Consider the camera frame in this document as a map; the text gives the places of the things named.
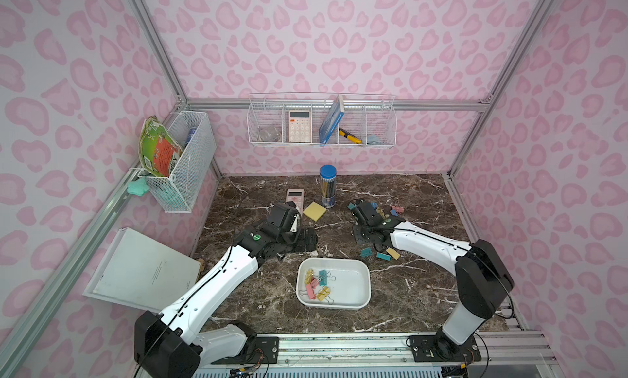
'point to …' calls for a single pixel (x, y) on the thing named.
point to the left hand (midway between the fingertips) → (305, 235)
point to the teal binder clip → (323, 277)
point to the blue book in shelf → (331, 120)
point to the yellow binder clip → (322, 293)
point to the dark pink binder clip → (311, 291)
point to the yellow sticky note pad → (314, 211)
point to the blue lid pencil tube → (328, 173)
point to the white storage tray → (351, 289)
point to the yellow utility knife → (347, 135)
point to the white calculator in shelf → (299, 126)
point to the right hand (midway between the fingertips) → (360, 228)
